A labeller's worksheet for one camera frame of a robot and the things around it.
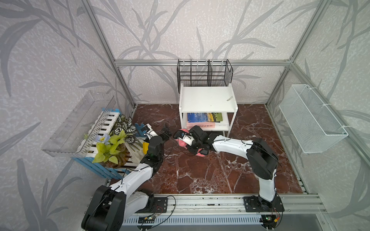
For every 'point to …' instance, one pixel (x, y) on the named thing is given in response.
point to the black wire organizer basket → (204, 71)
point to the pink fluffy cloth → (184, 145)
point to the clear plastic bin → (74, 135)
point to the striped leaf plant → (125, 123)
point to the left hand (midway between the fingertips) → (161, 126)
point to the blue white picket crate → (110, 123)
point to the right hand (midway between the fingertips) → (186, 143)
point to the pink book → (202, 124)
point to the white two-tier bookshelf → (207, 98)
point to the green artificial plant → (112, 150)
